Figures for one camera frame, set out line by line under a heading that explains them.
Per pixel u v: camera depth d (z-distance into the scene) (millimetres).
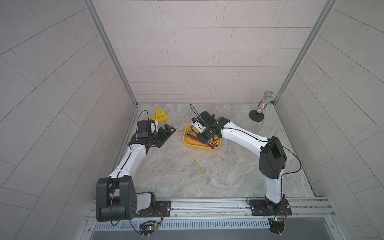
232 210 711
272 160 482
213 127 618
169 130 751
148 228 650
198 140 769
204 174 822
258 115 1078
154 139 695
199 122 689
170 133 738
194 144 881
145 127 654
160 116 1084
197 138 769
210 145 823
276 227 689
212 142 936
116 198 393
